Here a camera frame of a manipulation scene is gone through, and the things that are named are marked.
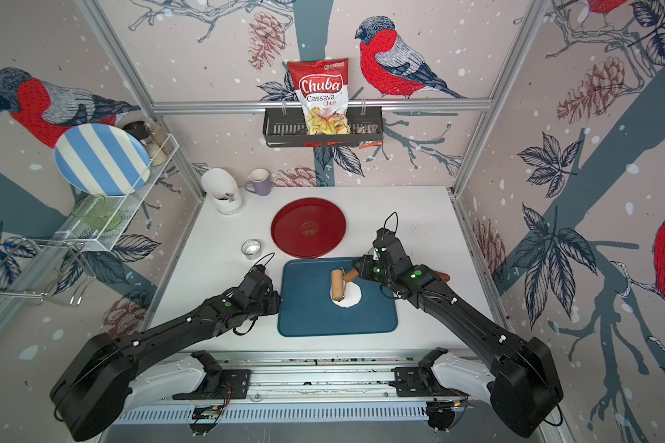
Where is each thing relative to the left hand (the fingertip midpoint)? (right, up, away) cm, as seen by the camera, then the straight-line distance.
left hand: (282, 294), depth 87 cm
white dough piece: (+23, -1, +3) cm, 23 cm away
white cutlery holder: (-28, +37, +21) cm, 51 cm away
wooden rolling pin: (+18, +4, 0) cm, 19 cm away
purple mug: (-15, +39, +28) cm, 50 cm away
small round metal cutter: (-15, +13, +15) cm, 25 cm away
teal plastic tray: (+8, -4, +1) cm, 9 cm away
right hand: (+24, +12, -6) cm, 27 cm away
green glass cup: (-44, +27, -18) cm, 54 cm away
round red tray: (+6, +20, +21) cm, 30 cm away
